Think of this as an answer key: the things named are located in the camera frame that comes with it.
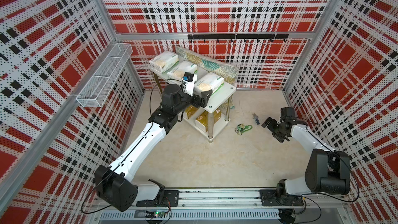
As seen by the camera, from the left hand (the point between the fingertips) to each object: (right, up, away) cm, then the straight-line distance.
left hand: (205, 88), depth 71 cm
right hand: (+37, -22, +19) cm, 47 cm away
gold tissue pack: (-10, -12, +22) cm, 27 cm away
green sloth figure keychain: (+23, -24, +27) cm, 43 cm away
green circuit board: (-21, -58, -2) cm, 61 cm away
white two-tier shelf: (+3, -17, +6) cm, 18 cm away
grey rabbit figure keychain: (+34, -16, +33) cm, 50 cm away
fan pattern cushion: (-1, +15, +15) cm, 21 cm away
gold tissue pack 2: (-3, -18, +15) cm, 23 cm away
